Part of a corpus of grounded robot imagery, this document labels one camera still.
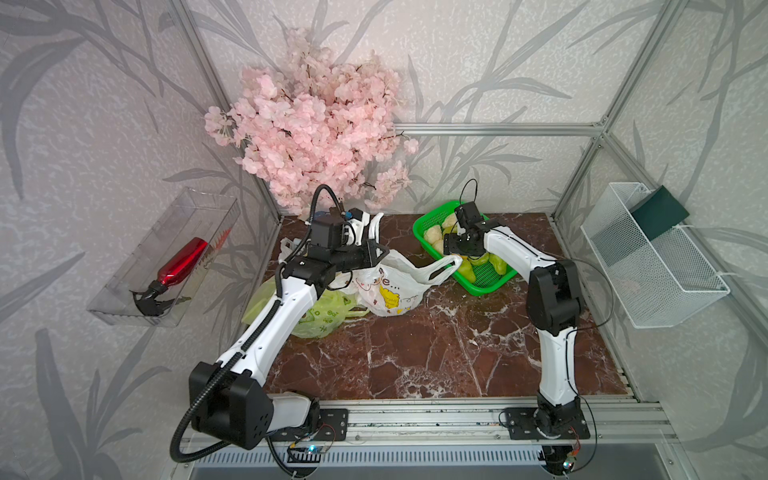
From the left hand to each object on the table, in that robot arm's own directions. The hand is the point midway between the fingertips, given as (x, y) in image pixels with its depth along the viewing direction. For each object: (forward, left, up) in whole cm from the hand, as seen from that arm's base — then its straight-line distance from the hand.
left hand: (389, 251), depth 75 cm
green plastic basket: (+9, -33, -27) cm, 43 cm away
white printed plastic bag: (-4, -1, -10) cm, 11 cm away
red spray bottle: (-11, +45, +7) cm, 47 cm away
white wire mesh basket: (-13, -57, +7) cm, 59 cm away
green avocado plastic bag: (-7, +20, -24) cm, 32 cm away
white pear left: (+25, -15, -22) cm, 36 cm away
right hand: (+18, -21, -19) cm, 33 cm away
